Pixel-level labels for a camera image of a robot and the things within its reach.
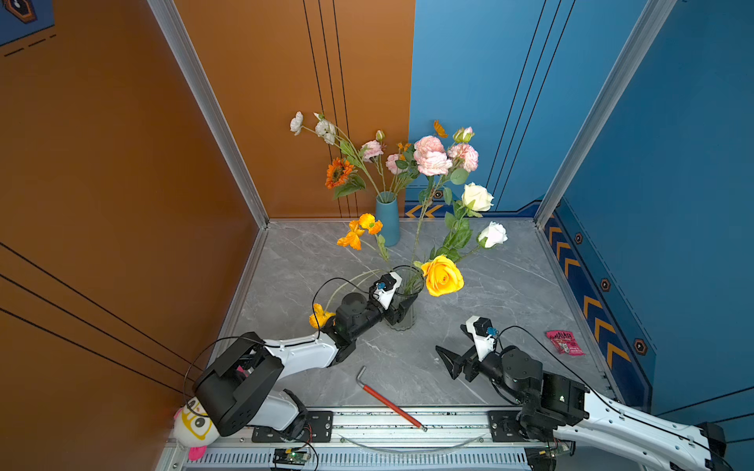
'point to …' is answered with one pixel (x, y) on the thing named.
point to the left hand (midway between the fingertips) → (407, 284)
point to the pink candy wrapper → (565, 342)
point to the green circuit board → (291, 456)
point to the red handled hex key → (357, 379)
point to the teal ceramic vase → (388, 213)
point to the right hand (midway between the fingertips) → (446, 341)
